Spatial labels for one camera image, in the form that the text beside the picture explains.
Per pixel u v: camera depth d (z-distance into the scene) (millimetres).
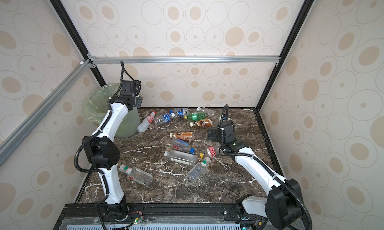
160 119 1106
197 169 891
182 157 910
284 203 398
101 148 511
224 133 604
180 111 1126
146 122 1060
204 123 1058
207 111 1156
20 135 542
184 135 972
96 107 869
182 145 967
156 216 730
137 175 868
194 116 1091
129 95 700
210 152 897
